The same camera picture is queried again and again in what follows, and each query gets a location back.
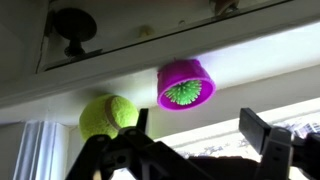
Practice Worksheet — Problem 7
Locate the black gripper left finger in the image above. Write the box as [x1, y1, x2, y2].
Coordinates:
[65, 107, 218, 180]

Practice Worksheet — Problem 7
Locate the green spiky plush ball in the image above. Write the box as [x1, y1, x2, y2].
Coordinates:
[164, 79, 203, 106]

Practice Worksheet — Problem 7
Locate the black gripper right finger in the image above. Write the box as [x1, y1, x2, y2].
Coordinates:
[238, 107, 320, 180]

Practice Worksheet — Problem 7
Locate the black camera on stand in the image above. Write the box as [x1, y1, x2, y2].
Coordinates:
[49, 7, 103, 58]

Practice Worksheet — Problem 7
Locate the yellow-green tennis ball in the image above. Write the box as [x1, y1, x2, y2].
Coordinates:
[78, 94, 140, 142]

